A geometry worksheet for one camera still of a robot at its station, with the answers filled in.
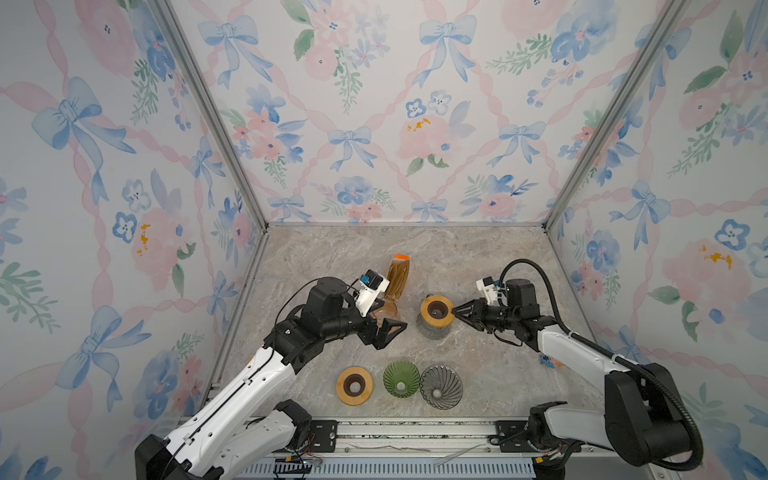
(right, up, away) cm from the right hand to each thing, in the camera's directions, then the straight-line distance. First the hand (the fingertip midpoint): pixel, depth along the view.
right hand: (453, 311), depth 84 cm
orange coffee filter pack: (-15, +10, +11) cm, 21 cm away
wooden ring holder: (-28, -20, -2) cm, 34 cm away
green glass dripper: (-15, -18, -2) cm, 23 cm away
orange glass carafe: (-18, -2, +11) cm, 21 cm away
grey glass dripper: (-4, -19, -4) cm, 20 cm away
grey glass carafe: (-4, 0, +2) cm, 5 cm away
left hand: (-17, +3, -15) cm, 23 cm away
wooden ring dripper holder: (-5, -3, 0) cm, 5 cm away
